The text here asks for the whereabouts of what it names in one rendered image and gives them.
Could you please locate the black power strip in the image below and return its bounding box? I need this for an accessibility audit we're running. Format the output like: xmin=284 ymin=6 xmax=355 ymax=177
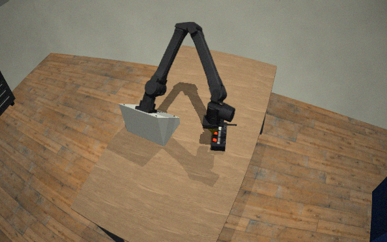
xmin=211 ymin=122 xmax=237 ymax=151

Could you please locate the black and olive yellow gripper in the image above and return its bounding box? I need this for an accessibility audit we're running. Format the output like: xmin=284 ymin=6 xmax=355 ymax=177
xmin=203 ymin=115 xmax=224 ymax=135

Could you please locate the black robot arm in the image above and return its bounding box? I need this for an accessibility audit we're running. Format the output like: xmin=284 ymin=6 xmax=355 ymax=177
xmin=135 ymin=22 xmax=236 ymax=122

